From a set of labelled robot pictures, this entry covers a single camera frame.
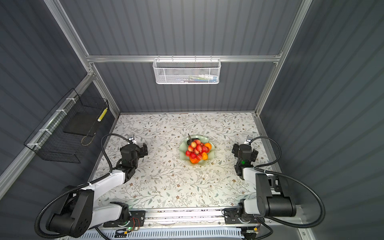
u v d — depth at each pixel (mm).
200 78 929
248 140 785
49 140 646
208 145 931
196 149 865
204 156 909
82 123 788
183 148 960
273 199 433
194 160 889
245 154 708
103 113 824
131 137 770
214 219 739
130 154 677
